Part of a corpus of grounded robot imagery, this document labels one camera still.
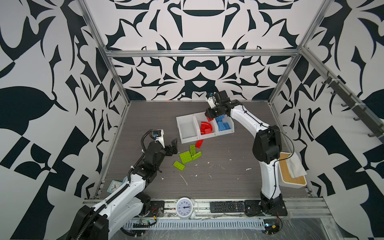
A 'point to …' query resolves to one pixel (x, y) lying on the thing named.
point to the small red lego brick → (209, 120)
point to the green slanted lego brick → (196, 155)
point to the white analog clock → (184, 208)
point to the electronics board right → (271, 226)
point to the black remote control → (228, 206)
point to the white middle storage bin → (199, 118)
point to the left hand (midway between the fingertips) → (168, 136)
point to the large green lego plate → (185, 157)
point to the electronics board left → (141, 223)
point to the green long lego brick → (192, 149)
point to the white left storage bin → (188, 128)
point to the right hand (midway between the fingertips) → (207, 111)
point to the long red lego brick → (199, 143)
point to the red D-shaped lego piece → (206, 127)
